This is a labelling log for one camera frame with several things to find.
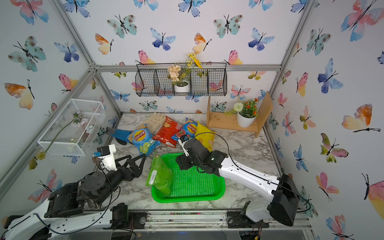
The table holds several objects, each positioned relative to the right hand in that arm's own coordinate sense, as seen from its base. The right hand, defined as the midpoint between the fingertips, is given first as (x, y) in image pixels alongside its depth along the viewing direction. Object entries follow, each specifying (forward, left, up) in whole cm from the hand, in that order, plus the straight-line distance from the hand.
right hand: (182, 156), depth 75 cm
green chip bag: (-9, +10, -3) cm, 14 cm away
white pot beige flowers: (+41, +5, +12) cm, 43 cm away
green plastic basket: (-7, -4, -21) cm, 22 cm away
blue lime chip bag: (+17, +28, -12) cm, 35 cm away
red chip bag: (+24, +14, -12) cm, 30 cm away
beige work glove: (+38, +27, -19) cm, 51 cm away
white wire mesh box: (+5, +53, +10) cm, 54 cm away
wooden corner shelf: (+34, -27, -12) cm, 45 cm away
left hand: (-9, +15, +13) cm, 22 cm away
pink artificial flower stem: (+11, +52, +12) cm, 55 cm away
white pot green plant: (+33, -36, -1) cm, 49 cm away
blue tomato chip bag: (+27, 0, -12) cm, 30 cm away
